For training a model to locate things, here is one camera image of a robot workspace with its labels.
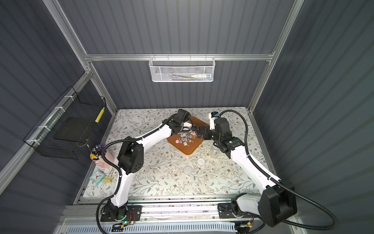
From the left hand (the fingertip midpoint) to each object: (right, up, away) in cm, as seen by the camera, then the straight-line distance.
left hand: (180, 118), depth 95 cm
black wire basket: (-55, -5, -22) cm, 60 cm away
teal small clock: (-48, -35, -11) cm, 60 cm away
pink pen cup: (-47, -22, -14) cm, 53 cm away
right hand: (+15, -6, -15) cm, 22 cm away
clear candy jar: (+5, -6, -8) cm, 11 cm away
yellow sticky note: (-41, -36, -12) cm, 56 cm away
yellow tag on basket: (-46, 0, -13) cm, 48 cm away
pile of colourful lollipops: (+4, -13, +7) cm, 16 cm away
